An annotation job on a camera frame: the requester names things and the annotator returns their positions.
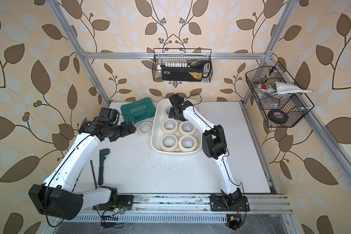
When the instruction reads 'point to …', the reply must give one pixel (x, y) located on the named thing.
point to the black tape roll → (278, 116)
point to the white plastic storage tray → (190, 113)
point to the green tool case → (138, 111)
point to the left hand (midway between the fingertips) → (129, 129)
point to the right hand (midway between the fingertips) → (175, 115)
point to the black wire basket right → (282, 102)
